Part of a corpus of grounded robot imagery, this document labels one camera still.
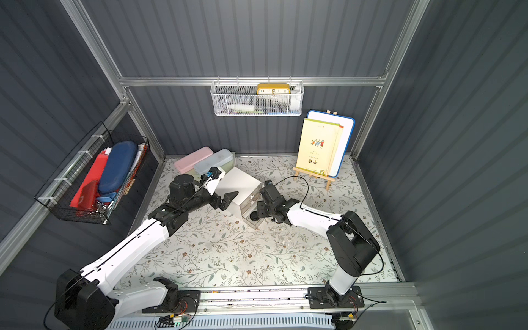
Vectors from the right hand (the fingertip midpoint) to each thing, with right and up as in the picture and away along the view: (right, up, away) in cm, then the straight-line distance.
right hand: (266, 204), depth 90 cm
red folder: (-62, +14, -17) cm, 66 cm away
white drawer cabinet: (-9, 0, -3) cm, 10 cm away
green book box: (-21, +18, +15) cm, 31 cm away
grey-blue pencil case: (-25, +21, +15) cm, 36 cm away
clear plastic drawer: (-9, -6, +4) cm, 12 cm away
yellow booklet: (+25, +27, +4) cm, 36 cm away
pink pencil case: (-41, +19, +15) cm, 48 cm away
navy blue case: (-52, +16, -19) cm, 58 cm away
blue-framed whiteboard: (+36, +36, -1) cm, 51 cm away
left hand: (-14, +9, -14) cm, 22 cm away
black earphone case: (-6, -6, +3) cm, 9 cm away
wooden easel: (+31, +11, +11) cm, 35 cm away
